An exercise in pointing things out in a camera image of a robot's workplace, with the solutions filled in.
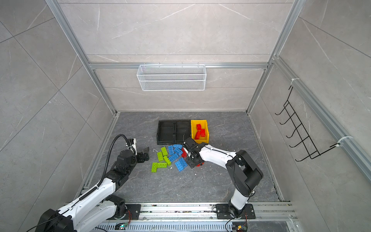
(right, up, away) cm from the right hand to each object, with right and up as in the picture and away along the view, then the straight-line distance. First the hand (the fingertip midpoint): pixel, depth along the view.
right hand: (193, 159), depth 91 cm
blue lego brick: (-15, +5, +6) cm, 17 cm away
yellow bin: (+9, +22, +16) cm, 28 cm away
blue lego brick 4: (-7, -2, -2) cm, 8 cm away
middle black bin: (-8, +17, +20) cm, 27 cm away
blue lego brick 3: (-13, +1, +2) cm, 13 cm away
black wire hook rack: (+53, +13, -26) cm, 60 cm away
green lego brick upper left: (-22, +2, +1) cm, 22 cm away
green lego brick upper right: (-19, +5, +4) cm, 20 cm away
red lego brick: (+6, +17, +13) cm, 22 cm away
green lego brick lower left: (-25, -4, -2) cm, 25 cm away
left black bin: (-21, +16, +17) cm, 31 cm away
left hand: (-32, +10, -7) cm, 34 cm away
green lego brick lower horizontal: (-20, -3, -1) cm, 20 cm away
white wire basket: (-15, +56, +9) cm, 59 cm away
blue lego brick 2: (-10, +5, +2) cm, 11 cm away
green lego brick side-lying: (-17, 0, -1) cm, 17 cm away
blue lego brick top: (-10, +8, +7) cm, 14 cm away
